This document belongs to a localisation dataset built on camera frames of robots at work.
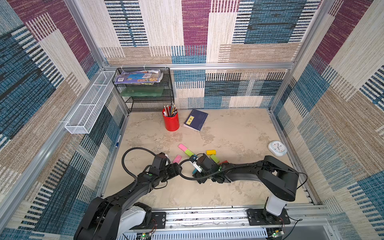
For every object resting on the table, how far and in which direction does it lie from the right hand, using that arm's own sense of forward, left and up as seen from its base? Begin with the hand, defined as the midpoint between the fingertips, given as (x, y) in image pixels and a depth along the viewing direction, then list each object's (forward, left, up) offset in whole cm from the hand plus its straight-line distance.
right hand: (201, 171), depth 90 cm
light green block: (+7, -9, +3) cm, 11 cm away
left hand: (-1, +13, +4) cm, 13 cm away
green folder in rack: (+42, +37, +27) cm, 62 cm away
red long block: (+5, -15, +1) cm, 16 cm away
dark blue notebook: (+39, +3, +2) cm, 39 cm away
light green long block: (+12, +7, +2) cm, 14 cm away
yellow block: (+12, -6, +1) cm, 13 cm away
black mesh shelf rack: (+52, +40, +7) cm, 66 cm away
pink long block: (+16, +11, +2) cm, 20 cm away
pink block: (+7, +14, +2) cm, 16 cm away
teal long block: (-4, +4, +9) cm, 10 cm away
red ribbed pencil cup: (+30, +18, +14) cm, 38 cm away
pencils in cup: (+36, +19, +15) cm, 44 cm away
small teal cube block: (+1, +3, +17) cm, 17 cm away
